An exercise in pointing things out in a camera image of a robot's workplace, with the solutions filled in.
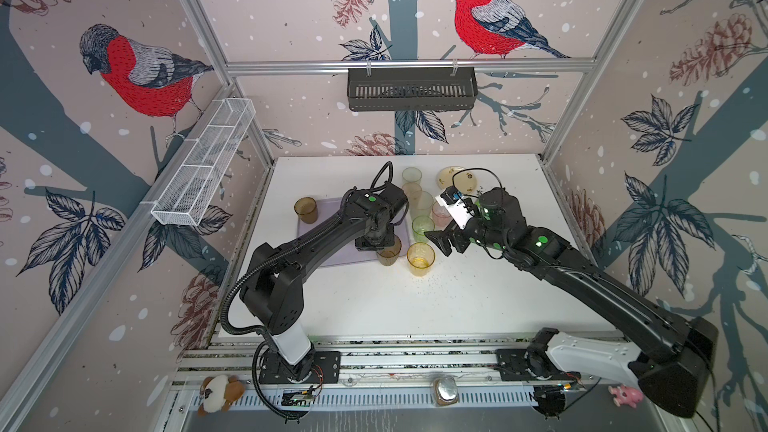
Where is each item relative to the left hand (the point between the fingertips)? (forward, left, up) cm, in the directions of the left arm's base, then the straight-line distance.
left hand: (381, 246), depth 82 cm
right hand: (0, -14, +12) cm, 18 cm away
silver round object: (-33, -15, -4) cm, 36 cm away
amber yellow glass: (+2, -12, -11) cm, 16 cm away
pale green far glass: (+36, -11, -11) cm, 39 cm away
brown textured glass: (+19, +27, -9) cm, 34 cm away
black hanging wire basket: (+53, -11, +17) cm, 57 cm away
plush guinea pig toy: (-32, +38, -10) cm, 51 cm away
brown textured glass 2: (-3, -2, +1) cm, 4 cm away
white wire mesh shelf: (+5, +47, +18) cm, 50 cm away
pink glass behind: (+28, -10, -9) cm, 31 cm away
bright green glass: (+12, -13, -8) cm, 19 cm away
